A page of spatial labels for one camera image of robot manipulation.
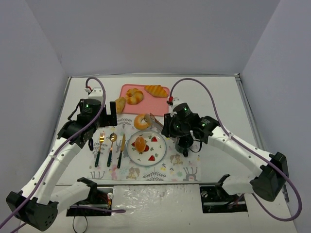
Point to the gold knife green handle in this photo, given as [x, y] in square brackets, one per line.
[121, 151]

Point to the ring bagel bread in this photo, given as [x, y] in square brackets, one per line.
[141, 123]

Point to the small round bun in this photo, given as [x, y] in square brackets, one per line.
[140, 144]

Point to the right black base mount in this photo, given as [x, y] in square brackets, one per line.
[212, 203]

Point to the metal rail table edge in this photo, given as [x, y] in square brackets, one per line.
[255, 126]

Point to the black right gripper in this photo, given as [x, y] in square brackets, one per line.
[183, 145]

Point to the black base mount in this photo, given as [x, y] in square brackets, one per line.
[101, 200]
[212, 203]

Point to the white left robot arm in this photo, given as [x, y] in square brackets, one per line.
[36, 203]

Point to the white watermelon pattern plate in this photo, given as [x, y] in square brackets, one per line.
[154, 152]

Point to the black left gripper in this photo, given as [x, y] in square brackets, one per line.
[107, 117]

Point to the small oval bread roll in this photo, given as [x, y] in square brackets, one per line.
[120, 104]

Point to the gold fork green handle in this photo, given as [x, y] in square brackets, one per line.
[101, 140]

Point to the pink rectangular tray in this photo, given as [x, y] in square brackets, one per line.
[156, 106]

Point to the gold spoon green handle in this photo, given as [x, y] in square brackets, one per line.
[112, 138]

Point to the dark green mug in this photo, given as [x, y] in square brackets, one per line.
[183, 145]

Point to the golden croissant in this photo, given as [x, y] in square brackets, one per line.
[156, 91]

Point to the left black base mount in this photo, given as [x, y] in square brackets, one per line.
[101, 200]

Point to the floral patterned placemat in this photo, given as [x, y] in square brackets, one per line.
[174, 167]

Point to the twisted knot bread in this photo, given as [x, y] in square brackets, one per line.
[134, 96]

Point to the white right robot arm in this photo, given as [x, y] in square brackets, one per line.
[252, 158]

